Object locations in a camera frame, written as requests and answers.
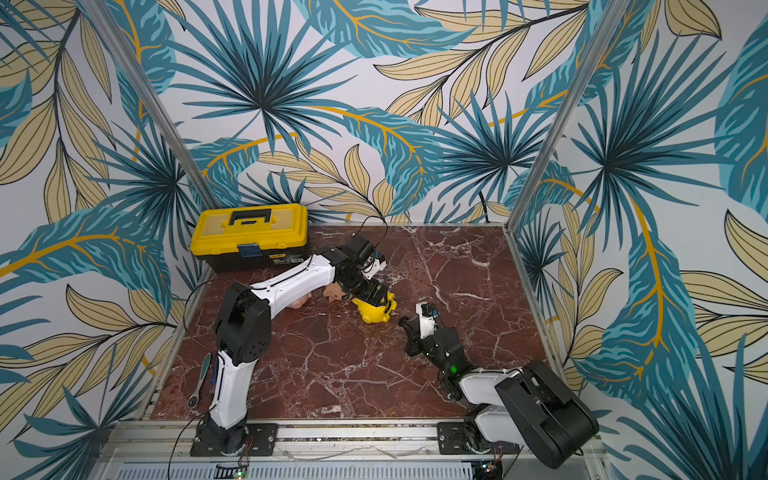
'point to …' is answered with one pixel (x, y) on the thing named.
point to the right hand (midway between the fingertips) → (405, 322)
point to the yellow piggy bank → (372, 314)
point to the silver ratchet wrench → (193, 399)
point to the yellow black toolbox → (231, 238)
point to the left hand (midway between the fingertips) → (373, 299)
